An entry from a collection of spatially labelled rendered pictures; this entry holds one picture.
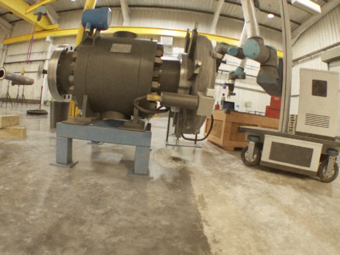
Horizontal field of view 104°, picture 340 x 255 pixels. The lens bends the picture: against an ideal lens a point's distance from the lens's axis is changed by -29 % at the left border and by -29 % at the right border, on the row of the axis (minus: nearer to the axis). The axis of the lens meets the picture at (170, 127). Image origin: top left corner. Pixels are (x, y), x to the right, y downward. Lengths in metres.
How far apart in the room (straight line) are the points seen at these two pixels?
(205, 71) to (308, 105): 0.85
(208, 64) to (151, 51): 0.36
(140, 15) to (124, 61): 13.00
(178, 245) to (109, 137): 0.68
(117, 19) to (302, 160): 13.94
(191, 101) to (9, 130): 1.62
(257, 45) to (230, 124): 1.09
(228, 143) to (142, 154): 1.40
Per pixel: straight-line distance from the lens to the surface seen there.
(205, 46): 1.17
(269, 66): 1.58
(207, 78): 1.07
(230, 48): 1.72
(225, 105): 2.40
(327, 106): 1.55
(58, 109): 2.68
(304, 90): 1.55
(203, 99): 0.97
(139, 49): 1.20
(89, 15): 1.32
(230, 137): 2.25
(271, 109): 5.20
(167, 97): 0.96
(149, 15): 14.02
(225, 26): 14.12
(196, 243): 0.59
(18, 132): 1.90
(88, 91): 1.22
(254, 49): 1.45
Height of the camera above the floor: 0.37
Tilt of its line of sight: 5 degrees down
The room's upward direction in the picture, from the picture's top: 6 degrees clockwise
